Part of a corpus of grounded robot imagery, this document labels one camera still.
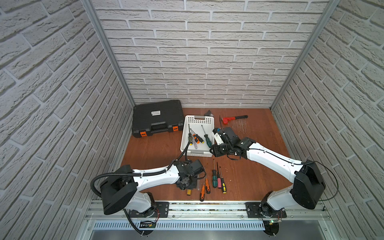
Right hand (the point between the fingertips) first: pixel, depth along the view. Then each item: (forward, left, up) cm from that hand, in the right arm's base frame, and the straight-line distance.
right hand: (211, 149), depth 82 cm
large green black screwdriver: (+12, 0, -10) cm, 15 cm away
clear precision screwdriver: (+12, +9, -11) cm, 19 cm away
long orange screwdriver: (-20, +7, -11) cm, 24 cm away
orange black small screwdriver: (+16, +8, -11) cm, 21 cm away
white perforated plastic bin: (+29, +7, -10) cm, 31 cm away
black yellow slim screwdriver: (-17, -5, -11) cm, 21 cm away
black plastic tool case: (+33, +33, -7) cm, 47 cm away
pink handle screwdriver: (-13, -3, -12) cm, 18 cm away
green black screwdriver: (-11, -1, -11) cm, 16 cm away
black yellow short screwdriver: (+16, +6, -11) cm, 20 cm away
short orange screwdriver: (-17, +4, -11) cm, 20 cm away
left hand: (-15, +11, -11) cm, 22 cm away
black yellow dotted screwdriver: (+17, +12, -11) cm, 23 cm away
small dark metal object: (+38, -4, -12) cm, 40 cm away
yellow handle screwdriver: (-19, +14, -10) cm, 26 cm away
